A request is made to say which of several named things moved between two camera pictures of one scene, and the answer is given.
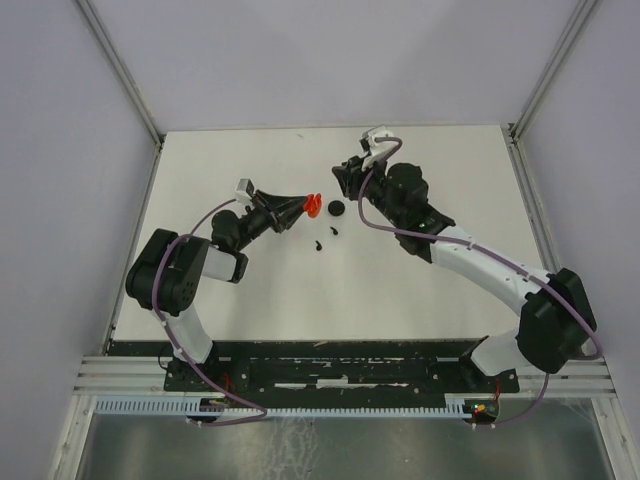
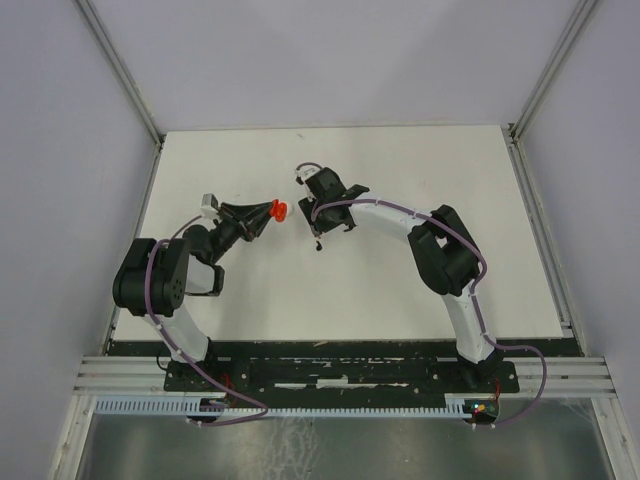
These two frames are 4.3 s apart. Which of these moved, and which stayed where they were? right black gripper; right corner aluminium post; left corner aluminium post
Moved: right black gripper
Stayed: left corner aluminium post; right corner aluminium post
